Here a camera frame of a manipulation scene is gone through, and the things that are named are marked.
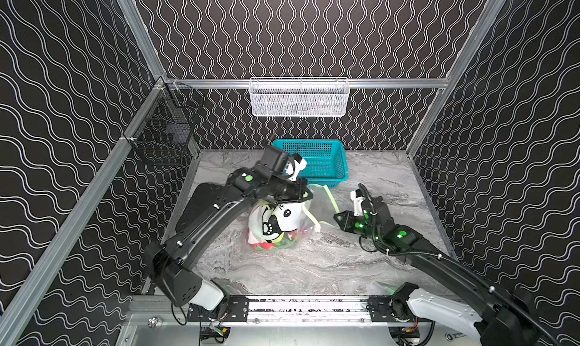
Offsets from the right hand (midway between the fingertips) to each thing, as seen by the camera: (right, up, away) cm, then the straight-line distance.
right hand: (335, 215), depth 79 cm
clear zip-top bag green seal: (-7, -1, -9) cm, 11 cm away
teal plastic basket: (+3, +20, +37) cm, 42 cm away
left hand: (-6, +7, -13) cm, 16 cm away
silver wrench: (+34, -36, -9) cm, 50 cm away
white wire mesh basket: (-14, +50, +24) cm, 57 cm away
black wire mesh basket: (-71, +37, +21) cm, 83 cm away
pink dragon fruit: (-27, -12, +2) cm, 29 cm away
